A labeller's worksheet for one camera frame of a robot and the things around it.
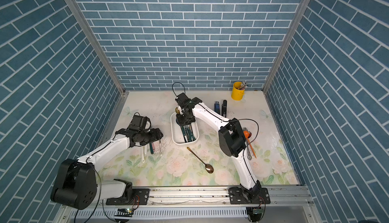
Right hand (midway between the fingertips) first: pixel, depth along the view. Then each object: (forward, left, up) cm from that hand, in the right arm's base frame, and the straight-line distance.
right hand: (182, 123), depth 91 cm
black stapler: (+20, -27, -6) cm, 34 cm away
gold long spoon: (-22, -18, -9) cm, 30 cm away
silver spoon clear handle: (-11, +12, -9) cm, 19 cm away
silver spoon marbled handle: (-2, -2, -8) cm, 9 cm away
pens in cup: (+29, -39, +8) cm, 49 cm away
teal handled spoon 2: (-2, -4, -8) cm, 10 cm away
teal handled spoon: (-2, -6, -9) cm, 11 cm away
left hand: (-8, +11, -2) cm, 14 cm away
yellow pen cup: (+29, -36, -1) cm, 46 cm away
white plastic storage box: (-3, +3, -9) cm, 10 cm away
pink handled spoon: (-11, +17, -9) cm, 22 cm away
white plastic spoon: (-20, +20, -9) cm, 30 cm away
